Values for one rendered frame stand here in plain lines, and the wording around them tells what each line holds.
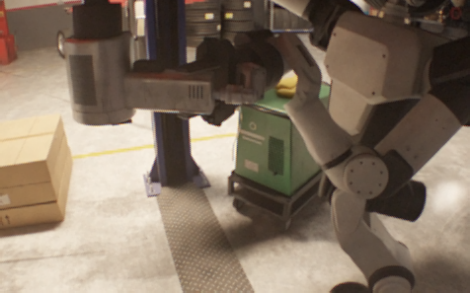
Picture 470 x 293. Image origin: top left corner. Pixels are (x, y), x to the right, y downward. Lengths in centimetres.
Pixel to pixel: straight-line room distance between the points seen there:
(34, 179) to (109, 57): 187
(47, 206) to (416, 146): 211
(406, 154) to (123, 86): 46
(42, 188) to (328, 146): 193
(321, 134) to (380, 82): 17
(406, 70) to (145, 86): 47
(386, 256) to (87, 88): 88
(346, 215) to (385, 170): 32
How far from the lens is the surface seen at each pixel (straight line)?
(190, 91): 42
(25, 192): 232
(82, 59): 44
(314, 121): 61
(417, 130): 62
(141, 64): 44
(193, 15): 757
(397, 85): 69
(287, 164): 184
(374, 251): 102
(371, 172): 59
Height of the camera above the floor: 136
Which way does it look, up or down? 25 degrees down
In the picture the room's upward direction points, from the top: straight up
